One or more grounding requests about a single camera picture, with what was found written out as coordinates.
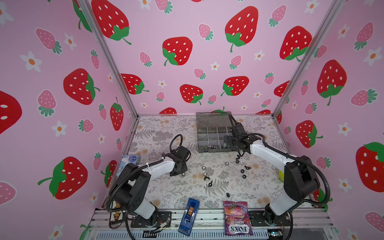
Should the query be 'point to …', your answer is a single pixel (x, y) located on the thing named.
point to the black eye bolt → (210, 184)
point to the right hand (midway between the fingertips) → (231, 140)
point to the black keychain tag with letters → (116, 217)
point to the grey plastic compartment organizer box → (212, 127)
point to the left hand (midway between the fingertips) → (183, 169)
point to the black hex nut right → (242, 171)
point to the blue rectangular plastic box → (189, 217)
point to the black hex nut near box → (237, 161)
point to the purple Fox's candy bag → (236, 218)
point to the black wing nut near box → (238, 157)
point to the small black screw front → (228, 194)
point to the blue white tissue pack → (127, 159)
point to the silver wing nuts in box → (210, 146)
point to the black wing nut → (206, 177)
